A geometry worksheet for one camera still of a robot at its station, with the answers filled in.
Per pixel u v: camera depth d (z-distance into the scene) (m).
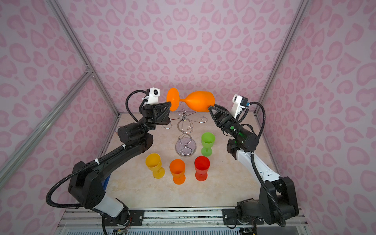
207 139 0.91
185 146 0.98
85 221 0.73
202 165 0.76
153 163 0.84
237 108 0.53
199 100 0.51
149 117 0.50
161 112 0.52
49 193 0.38
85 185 0.42
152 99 0.55
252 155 0.53
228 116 0.52
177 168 0.78
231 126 0.55
